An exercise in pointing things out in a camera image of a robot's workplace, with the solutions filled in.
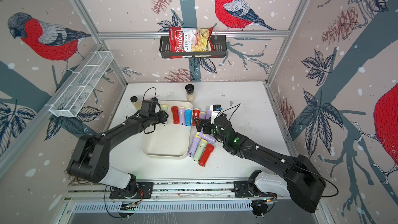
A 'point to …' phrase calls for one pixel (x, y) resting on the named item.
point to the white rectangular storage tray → (170, 140)
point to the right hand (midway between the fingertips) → (201, 118)
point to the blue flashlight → (188, 113)
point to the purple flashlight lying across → (209, 137)
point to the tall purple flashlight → (209, 113)
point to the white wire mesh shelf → (77, 90)
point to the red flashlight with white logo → (196, 114)
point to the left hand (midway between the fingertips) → (168, 112)
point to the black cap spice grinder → (190, 89)
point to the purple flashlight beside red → (202, 115)
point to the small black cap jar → (137, 104)
